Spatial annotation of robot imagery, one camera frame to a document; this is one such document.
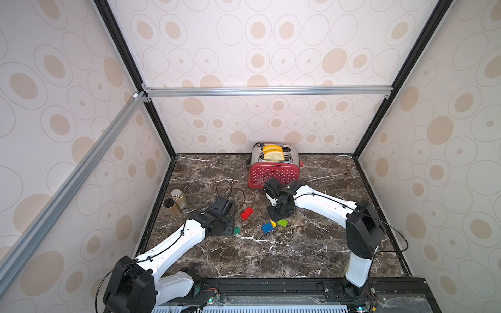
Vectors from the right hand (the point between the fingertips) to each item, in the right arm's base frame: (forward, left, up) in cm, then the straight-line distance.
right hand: (273, 221), depth 86 cm
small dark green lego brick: (-2, +16, -6) cm, 17 cm away
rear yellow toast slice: (+31, +1, +15) cm, 35 cm away
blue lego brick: (-1, +2, -5) cm, 6 cm away
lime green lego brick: (+2, -5, -6) cm, 8 cm away
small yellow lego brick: (0, 0, -4) cm, 4 cm away
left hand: (-4, +17, +2) cm, 18 cm away
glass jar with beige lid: (+8, +44, +4) cm, 45 cm away
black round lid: (+9, +52, -3) cm, 53 cm away
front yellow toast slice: (+27, 0, +13) cm, 30 cm away
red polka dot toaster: (+21, +7, +10) cm, 24 cm away
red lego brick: (+6, +12, -5) cm, 15 cm away
